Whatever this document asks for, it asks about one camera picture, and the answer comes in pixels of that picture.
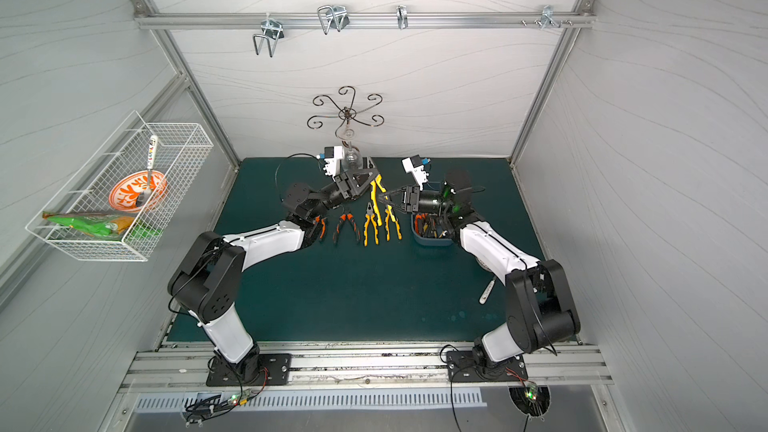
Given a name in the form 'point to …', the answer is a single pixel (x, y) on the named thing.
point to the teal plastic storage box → (428, 241)
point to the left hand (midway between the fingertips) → (380, 176)
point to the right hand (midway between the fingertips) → (379, 199)
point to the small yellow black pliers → (370, 216)
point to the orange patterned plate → (124, 193)
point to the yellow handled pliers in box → (431, 221)
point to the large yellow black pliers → (389, 213)
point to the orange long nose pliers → (323, 230)
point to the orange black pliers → (346, 216)
